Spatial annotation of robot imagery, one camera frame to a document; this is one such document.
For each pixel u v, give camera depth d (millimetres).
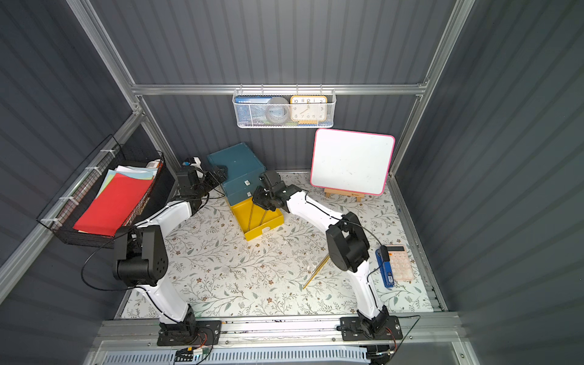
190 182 728
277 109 889
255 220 1027
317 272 866
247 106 827
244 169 917
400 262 875
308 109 885
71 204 630
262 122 893
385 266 833
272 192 709
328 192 1059
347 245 541
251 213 1047
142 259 490
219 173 855
